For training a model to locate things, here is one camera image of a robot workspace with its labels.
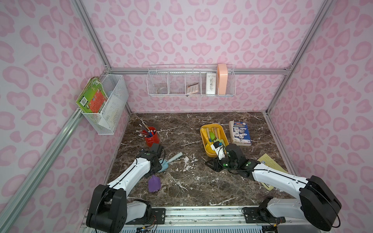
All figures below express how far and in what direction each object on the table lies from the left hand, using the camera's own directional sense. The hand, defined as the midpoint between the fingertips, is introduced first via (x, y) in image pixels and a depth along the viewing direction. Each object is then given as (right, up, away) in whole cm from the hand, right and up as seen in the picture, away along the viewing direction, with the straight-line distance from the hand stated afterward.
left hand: (154, 167), depth 86 cm
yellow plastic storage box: (+43, +18, +14) cm, 49 cm away
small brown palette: (+23, +49, +8) cm, 55 cm away
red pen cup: (-3, +16, +9) cm, 19 cm away
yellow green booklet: (+70, +3, +6) cm, 70 cm away
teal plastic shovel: (+5, 0, +6) cm, 8 cm away
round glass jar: (+3, +48, +9) cm, 49 cm away
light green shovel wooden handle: (+40, +17, +14) cm, 45 cm away
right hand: (+31, +4, -6) cm, 31 cm away
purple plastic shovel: (+1, -9, -2) cm, 9 cm away
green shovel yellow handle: (+36, +17, +15) cm, 43 cm away
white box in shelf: (+35, +51, +6) cm, 62 cm away
